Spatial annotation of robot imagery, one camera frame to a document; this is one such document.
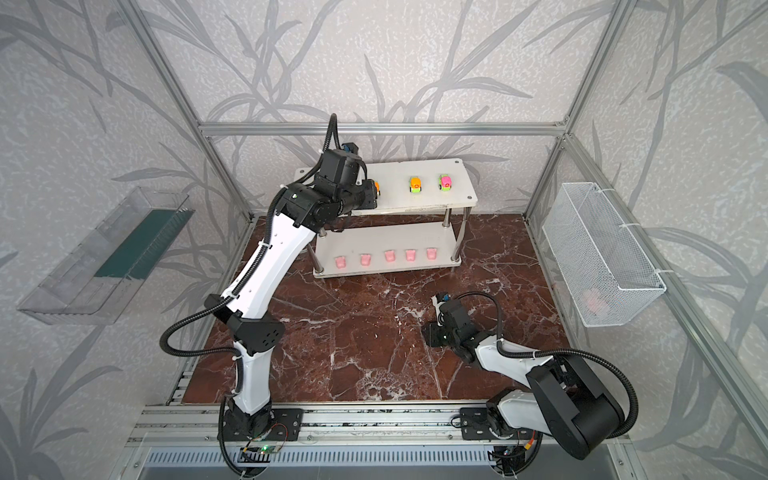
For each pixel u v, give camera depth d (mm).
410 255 988
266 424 680
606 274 619
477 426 724
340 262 963
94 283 642
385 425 753
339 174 533
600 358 431
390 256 990
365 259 966
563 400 423
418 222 1192
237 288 474
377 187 675
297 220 487
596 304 731
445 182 784
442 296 821
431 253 990
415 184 770
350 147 629
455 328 685
